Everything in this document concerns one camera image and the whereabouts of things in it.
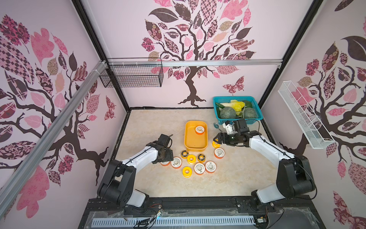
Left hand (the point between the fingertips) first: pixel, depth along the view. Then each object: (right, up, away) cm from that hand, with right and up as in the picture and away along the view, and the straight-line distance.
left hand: (164, 160), depth 89 cm
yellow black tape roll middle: (+13, +3, +4) cm, 14 cm away
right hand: (+34, +12, -2) cm, 37 cm away
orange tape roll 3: (+22, -4, -3) cm, 23 cm away
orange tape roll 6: (+36, +4, +4) cm, 36 cm away
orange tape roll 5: (+24, +19, +15) cm, 34 cm away
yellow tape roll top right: (+35, +8, +8) cm, 37 cm away
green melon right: (+61, +32, +14) cm, 70 cm away
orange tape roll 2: (+8, -1, -1) cm, 8 cm away
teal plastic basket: (+56, +39, +22) cm, 72 cm away
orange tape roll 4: (+29, -3, -2) cm, 30 cm away
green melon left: (+44, +31, +12) cm, 55 cm away
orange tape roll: (+1, -2, -2) cm, 3 cm away
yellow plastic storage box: (+21, +14, +14) cm, 29 cm away
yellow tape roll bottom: (+14, -6, -4) cm, 16 cm away
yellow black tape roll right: (+24, +1, +3) cm, 24 cm away
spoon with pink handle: (+37, +22, +18) cm, 47 cm away
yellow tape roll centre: (+17, +1, +1) cm, 17 cm away
